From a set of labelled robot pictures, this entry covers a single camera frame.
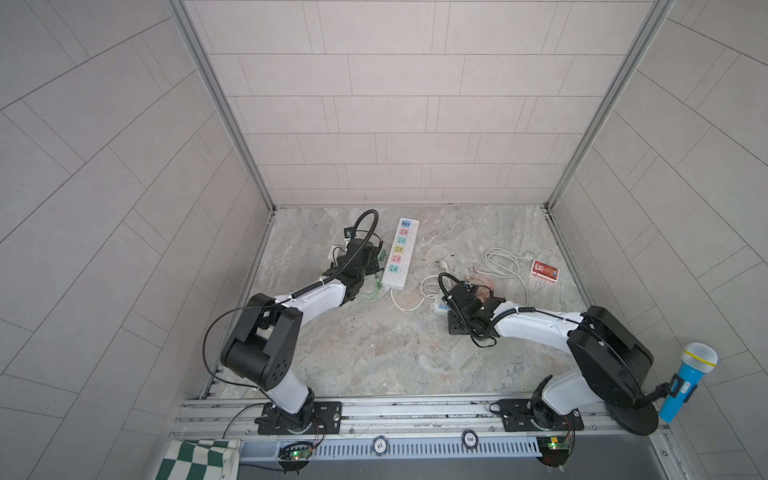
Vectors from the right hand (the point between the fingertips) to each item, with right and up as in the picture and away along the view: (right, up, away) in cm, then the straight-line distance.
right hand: (454, 326), depth 89 cm
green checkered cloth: (-60, -21, -25) cm, 68 cm away
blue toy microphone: (+41, +4, -33) cm, 52 cm away
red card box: (+31, +16, +7) cm, 36 cm away
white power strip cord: (-9, +9, +2) cm, 12 cm away
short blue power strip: (-4, +6, -2) cm, 8 cm away
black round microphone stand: (+40, -14, -21) cm, 47 cm away
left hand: (-25, +23, +4) cm, 34 cm away
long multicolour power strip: (-16, +21, +10) cm, 28 cm away
